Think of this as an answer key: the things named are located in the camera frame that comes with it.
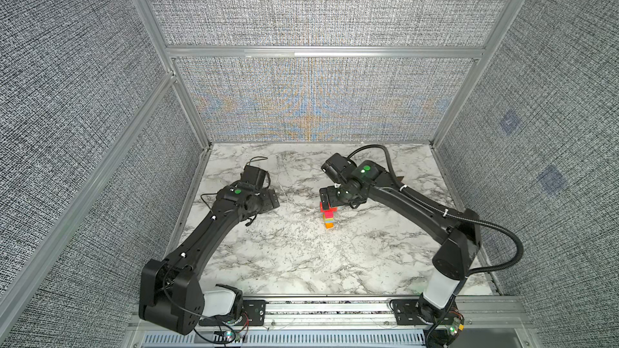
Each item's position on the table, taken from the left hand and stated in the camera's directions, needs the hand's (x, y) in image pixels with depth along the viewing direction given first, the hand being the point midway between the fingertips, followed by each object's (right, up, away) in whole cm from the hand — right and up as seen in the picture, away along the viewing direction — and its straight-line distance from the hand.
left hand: (265, 204), depth 84 cm
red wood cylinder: (+24, -3, +10) cm, 26 cm away
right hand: (+24, +2, -3) cm, 24 cm away
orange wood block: (+23, -9, +8) cm, 26 cm away
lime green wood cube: (+23, -6, +5) cm, 24 cm away
